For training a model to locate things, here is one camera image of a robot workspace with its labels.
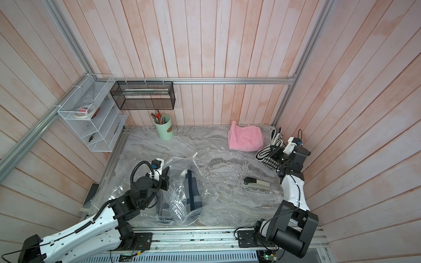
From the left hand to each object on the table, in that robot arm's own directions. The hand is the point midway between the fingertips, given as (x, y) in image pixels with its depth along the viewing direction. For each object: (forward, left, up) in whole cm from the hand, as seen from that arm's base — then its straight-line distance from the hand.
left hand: (168, 169), depth 76 cm
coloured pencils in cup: (+36, +11, +1) cm, 37 cm away
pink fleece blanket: (+32, -44, -14) cm, 56 cm away
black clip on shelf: (+19, +46, 0) cm, 50 cm away
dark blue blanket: (-6, -12, -12) cm, 18 cm away
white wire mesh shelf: (+24, +35, +8) cm, 43 cm away
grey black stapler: (0, -46, -15) cm, 48 cm away
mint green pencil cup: (+35, +10, -11) cm, 38 cm away
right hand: (+14, -52, +2) cm, 54 cm away
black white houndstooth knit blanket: (+9, -47, 0) cm, 48 cm away
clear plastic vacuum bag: (-16, -3, -3) cm, 17 cm away
